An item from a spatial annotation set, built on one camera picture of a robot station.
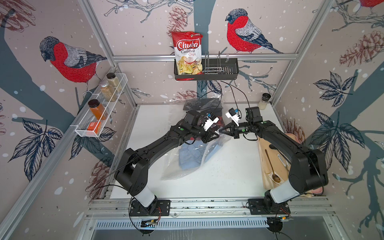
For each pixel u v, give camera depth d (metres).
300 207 0.75
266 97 1.10
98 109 0.66
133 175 0.44
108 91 0.75
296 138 0.98
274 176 0.82
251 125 0.68
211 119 0.70
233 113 0.72
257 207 0.72
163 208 0.73
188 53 0.81
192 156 0.89
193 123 0.66
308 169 0.44
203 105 1.18
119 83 0.84
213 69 0.95
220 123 1.04
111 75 0.80
